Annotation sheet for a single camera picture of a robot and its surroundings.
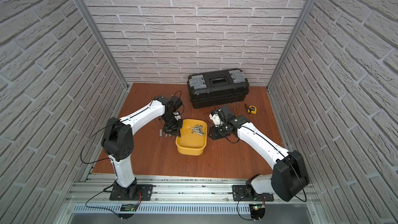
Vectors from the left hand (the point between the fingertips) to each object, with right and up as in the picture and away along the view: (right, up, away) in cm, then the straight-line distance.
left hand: (183, 133), depth 84 cm
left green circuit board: (-24, -33, -12) cm, 42 cm away
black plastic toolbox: (+20, +27, +12) cm, 36 cm away
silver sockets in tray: (+8, 0, +11) cm, 14 cm away
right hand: (+17, 0, -2) cm, 17 cm away
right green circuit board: (+36, -33, -14) cm, 51 cm away
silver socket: (-15, -2, +9) cm, 17 cm away
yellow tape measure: (+44, +12, +20) cm, 49 cm away
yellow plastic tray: (+3, -6, 0) cm, 7 cm away
